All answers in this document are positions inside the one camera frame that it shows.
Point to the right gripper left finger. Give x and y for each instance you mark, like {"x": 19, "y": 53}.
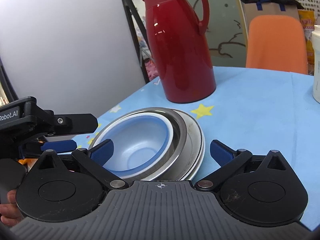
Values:
{"x": 91, "y": 162}

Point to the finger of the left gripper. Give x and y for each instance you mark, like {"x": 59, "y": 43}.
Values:
{"x": 60, "y": 146}

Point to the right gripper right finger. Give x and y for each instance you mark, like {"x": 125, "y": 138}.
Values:
{"x": 230, "y": 162}

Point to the white ceramic bowl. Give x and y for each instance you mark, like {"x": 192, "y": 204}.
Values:
{"x": 170, "y": 132}

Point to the blue plastic bowl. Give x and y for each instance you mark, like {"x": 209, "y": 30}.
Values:
{"x": 137, "y": 144}

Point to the stainless steel bowl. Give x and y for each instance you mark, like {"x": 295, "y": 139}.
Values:
{"x": 147, "y": 142}

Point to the person's left hand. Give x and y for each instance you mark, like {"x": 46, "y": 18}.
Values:
{"x": 10, "y": 213}

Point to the lower white plate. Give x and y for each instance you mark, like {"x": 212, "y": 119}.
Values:
{"x": 196, "y": 166}

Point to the blue cartoon tablecloth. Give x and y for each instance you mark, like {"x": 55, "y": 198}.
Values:
{"x": 255, "y": 109}

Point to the pink floral fabric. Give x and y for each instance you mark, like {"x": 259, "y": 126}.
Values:
{"x": 151, "y": 69}

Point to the left orange chair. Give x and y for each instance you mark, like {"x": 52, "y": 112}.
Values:
{"x": 277, "y": 42}

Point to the frosted glass cartoon door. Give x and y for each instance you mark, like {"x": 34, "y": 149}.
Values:
{"x": 225, "y": 35}

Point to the red thermos jug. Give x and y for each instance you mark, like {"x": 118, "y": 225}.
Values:
{"x": 178, "y": 45}

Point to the white travel tumbler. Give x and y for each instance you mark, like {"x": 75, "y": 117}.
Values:
{"x": 316, "y": 48}

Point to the yellow snack bag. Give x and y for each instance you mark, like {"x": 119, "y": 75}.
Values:
{"x": 307, "y": 20}

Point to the white reflector panel black frame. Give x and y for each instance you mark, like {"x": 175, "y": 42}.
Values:
{"x": 72, "y": 55}

